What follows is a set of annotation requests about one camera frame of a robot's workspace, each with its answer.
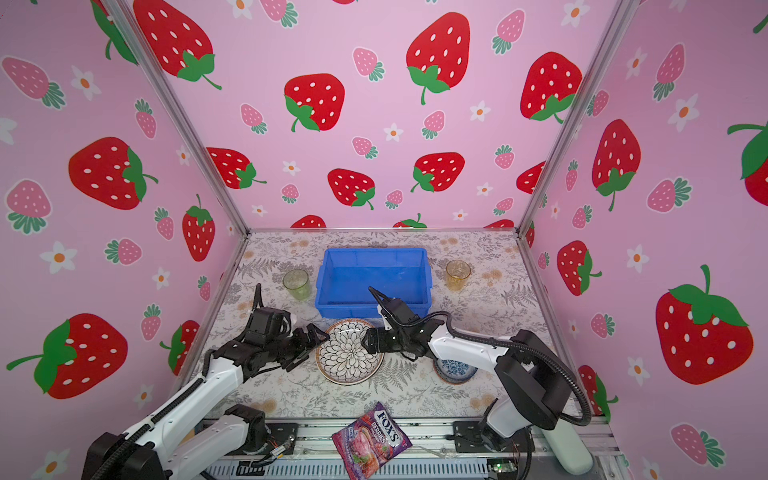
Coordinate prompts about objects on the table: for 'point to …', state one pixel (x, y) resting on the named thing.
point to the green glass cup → (297, 282)
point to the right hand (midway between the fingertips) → (368, 343)
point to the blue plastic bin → (345, 275)
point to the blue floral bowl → (452, 371)
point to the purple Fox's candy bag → (370, 443)
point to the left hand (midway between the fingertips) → (321, 343)
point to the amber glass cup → (457, 273)
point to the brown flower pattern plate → (343, 357)
